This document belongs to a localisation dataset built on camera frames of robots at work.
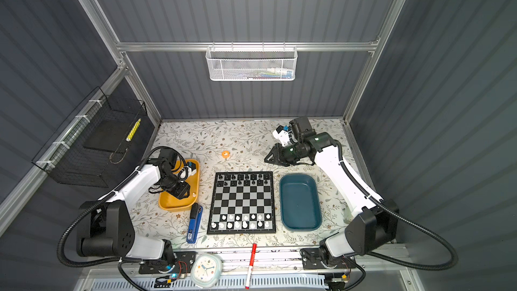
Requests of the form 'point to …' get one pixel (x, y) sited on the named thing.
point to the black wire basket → (90, 147)
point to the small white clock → (206, 270)
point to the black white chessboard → (242, 202)
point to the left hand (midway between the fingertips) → (180, 192)
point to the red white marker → (251, 265)
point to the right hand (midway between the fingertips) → (269, 162)
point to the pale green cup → (347, 213)
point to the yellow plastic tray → (168, 202)
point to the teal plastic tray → (300, 205)
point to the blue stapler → (196, 217)
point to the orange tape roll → (225, 153)
